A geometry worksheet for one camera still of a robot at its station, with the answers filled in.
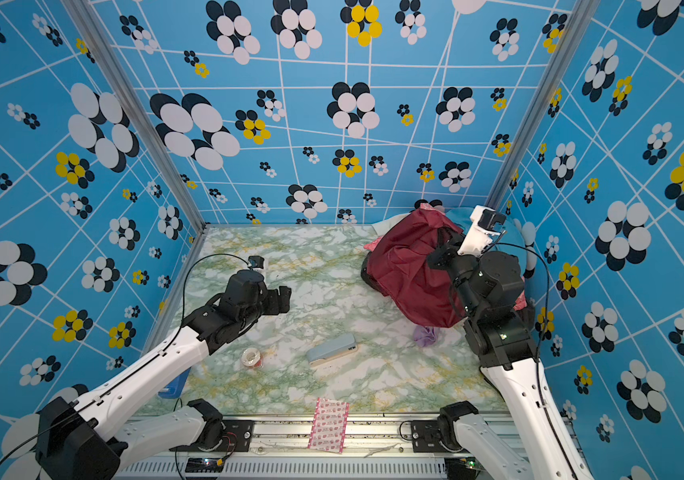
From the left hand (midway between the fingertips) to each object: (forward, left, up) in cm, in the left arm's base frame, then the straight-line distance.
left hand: (281, 289), depth 80 cm
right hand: (0, -38, +25) cm, 46 cm away
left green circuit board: (-38, +17, -21) cm, 46 cm away
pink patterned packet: (-29, -14, -18) cm, 37 cm away
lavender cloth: (-6, -41, -16) cm, 45 cm away
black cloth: (+14, -25, -15) cm, 32 cm away
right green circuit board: (-38, -45, -18) cm, 62 cm away
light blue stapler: (-9, -14, -18) cm, 24 cm away
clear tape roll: (-12, +10, -16) cm, 22 cm away
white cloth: (+42, -32, -18) cm, 56 cm away
